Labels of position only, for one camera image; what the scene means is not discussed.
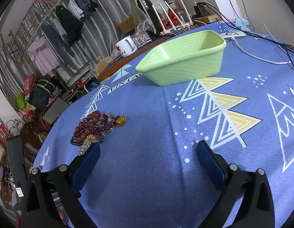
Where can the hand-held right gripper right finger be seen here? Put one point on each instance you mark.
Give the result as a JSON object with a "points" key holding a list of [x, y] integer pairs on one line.
{"points": [[212, 163]]}

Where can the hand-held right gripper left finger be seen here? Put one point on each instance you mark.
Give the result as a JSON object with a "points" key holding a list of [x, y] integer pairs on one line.
{"points": [[88, 163]]}

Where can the amber pendant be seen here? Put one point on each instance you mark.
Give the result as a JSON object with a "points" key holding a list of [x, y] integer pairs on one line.
{"points": [[120, 120]]}

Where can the green square plate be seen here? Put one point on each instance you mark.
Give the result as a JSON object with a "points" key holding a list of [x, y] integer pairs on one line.
{"points": [[185, 61]]}

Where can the blue printed tablecloth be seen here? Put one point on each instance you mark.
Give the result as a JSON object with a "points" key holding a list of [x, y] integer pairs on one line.
{"points": [[149, 171]]}

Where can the grey flat box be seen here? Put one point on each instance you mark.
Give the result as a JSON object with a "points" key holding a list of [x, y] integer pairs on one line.
{"points": [[55, 111]]}

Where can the dark green bag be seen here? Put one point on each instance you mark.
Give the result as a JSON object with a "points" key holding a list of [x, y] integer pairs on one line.
{"points": [[41, 93]]}

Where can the wooden desk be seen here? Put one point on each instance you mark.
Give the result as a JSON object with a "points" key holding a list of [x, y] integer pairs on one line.
{"points": [[127, 60]]}

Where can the pink t-shirt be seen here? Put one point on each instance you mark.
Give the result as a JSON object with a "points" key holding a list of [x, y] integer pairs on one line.
{"points": [[43, 54]]}

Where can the white enamel mug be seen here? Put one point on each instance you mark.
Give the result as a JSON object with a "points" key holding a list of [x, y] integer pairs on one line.
{"points": [[124, 46]]}

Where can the white charging puck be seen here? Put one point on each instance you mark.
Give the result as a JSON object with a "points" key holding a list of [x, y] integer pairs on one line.
{"points": [[232, 35]]}

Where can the black hanging jacket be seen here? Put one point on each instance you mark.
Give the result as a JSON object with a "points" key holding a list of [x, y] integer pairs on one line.
{"points": [[69, 26]]}

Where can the clear plastic bag of snacks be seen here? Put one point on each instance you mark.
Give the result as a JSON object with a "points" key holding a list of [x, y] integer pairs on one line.
{"points": [[142, 34]]}

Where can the light blue packet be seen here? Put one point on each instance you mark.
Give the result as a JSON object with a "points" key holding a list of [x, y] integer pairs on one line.
{"points": [[243, 23]]}

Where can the white router with antennas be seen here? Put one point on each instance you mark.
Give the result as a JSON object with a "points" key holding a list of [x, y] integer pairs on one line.
{"points": [[172, 19]]}

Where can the black power adapter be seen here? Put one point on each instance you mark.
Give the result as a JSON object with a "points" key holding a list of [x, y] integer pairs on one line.
{"points": [[201, 10]]}

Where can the glass jar with red contents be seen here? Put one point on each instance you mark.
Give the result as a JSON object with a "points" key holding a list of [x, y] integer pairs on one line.
{"points": [[176, 11]]}

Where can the black monitor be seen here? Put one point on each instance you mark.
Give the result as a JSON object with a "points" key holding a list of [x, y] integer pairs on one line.
{"points": [[143, 2]]}

